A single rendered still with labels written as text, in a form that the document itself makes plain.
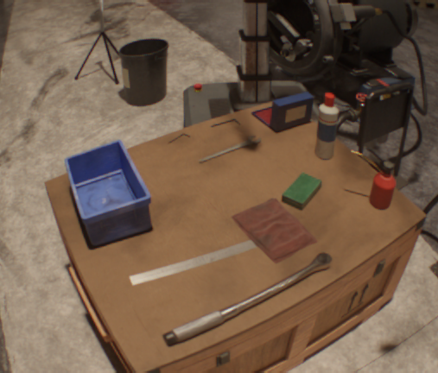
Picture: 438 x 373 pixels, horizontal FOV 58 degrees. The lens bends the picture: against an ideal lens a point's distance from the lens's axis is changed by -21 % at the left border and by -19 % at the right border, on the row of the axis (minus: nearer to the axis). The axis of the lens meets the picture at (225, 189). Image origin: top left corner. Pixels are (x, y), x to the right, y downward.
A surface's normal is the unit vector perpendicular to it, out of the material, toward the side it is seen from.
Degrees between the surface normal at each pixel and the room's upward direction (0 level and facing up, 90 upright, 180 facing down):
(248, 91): 90
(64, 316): 0
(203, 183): 0
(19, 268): 0
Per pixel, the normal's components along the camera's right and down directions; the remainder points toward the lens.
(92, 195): 0.00, -0.77
